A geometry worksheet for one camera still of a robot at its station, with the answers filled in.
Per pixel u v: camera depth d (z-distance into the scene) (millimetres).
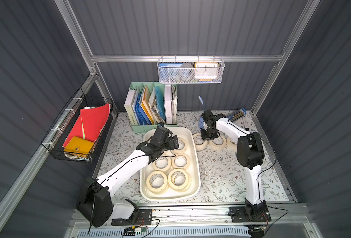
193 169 886
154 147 605
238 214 732
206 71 885
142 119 984
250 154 577
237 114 1119
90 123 733
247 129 1084
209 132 844
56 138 618
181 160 929
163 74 885
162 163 919
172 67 881
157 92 973
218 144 1000
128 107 892
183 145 985
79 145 646
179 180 851
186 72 905
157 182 846
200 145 972
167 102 914
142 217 734
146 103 939
